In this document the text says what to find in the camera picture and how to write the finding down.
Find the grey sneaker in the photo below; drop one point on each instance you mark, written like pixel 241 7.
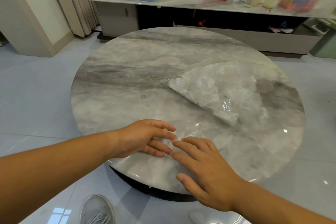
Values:
pixel 97 210

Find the person's right hand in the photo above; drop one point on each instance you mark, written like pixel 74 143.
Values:
pixel 212 176

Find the long grey low cabinet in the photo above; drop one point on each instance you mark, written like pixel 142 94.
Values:
pixel 115 19

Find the person's left hand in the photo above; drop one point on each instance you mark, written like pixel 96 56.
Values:
pixel 134 138

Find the clear bag of caps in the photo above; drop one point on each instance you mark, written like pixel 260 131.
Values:
pixel 220 87

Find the beige curtain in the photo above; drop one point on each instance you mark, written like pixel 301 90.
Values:
pixel 73 0

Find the green storage bin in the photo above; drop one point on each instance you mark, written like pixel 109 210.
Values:
pixel 325 40

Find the clear plastic bag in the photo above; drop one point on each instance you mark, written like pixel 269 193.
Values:
pixel 281 82

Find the pile of clear plastic caps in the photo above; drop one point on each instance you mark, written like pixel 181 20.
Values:
pixel 168 143

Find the small white cup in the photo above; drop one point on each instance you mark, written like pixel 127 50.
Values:
pixel 255 0

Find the black table base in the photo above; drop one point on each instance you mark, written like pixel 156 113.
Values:
pixel 152 189

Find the person's left forearm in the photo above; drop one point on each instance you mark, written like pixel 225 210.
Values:
pixel 50 174

